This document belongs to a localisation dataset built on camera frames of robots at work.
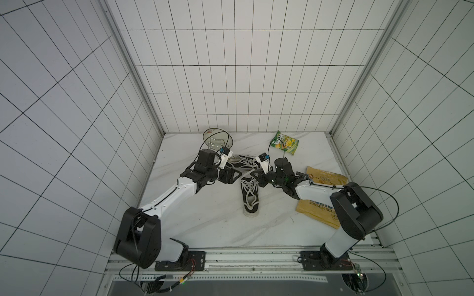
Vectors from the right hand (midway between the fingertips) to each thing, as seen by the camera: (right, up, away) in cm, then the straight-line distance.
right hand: (246, 174), depth 88 cm
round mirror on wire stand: (-16, +18, +12) cm, 27 cm away
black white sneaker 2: (-1, +4, +10) cm, 10 cm away
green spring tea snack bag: (+25, +16, +23) cm, 38 cm away
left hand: (-6, 0, -5) cm, 8 cm away
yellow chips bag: (+42, -3, +10) cm, 43 cm away
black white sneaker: (+2, -7, -2) cm, 8 cm away
